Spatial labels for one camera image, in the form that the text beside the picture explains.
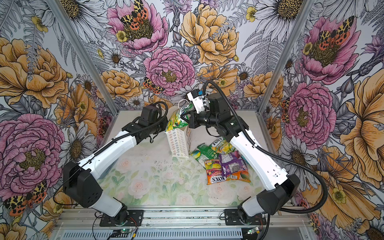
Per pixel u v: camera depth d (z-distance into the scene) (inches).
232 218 28.9
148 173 35.2
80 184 16.6
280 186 15.6
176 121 26.3
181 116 25.9
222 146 38.4
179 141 33.5
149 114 24.2
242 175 33.6
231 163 34.5
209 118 22.0
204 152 37.3
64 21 29.6
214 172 33.6
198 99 23.1
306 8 28.3
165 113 25.7
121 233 28.6
